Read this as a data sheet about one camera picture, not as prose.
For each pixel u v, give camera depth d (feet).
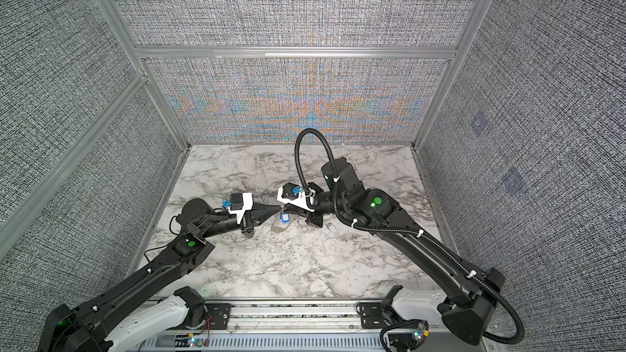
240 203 1.72
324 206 1.80
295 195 1.69
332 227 3.04
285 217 2.16
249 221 1.90
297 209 1.79
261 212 1.96
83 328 1.30
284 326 2.40
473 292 1.25
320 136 1.48
